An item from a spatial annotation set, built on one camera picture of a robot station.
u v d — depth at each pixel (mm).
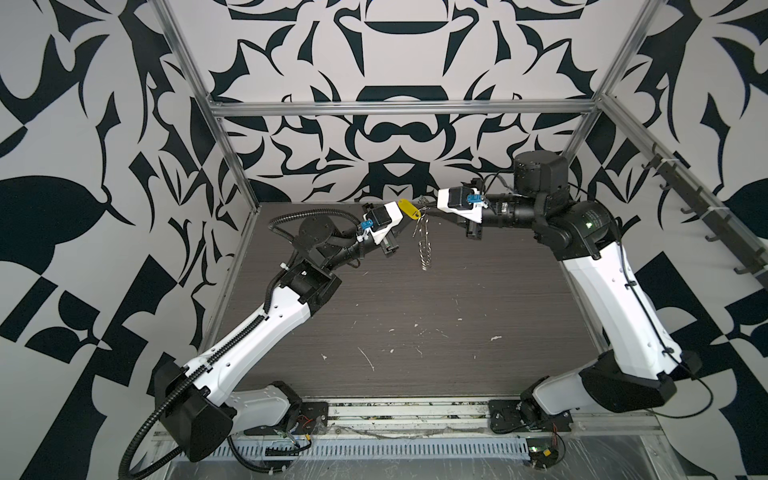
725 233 548
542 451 711
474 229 494
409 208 541
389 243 517
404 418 759
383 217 452
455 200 440
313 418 735
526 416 671
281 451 729
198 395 384
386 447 713
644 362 386
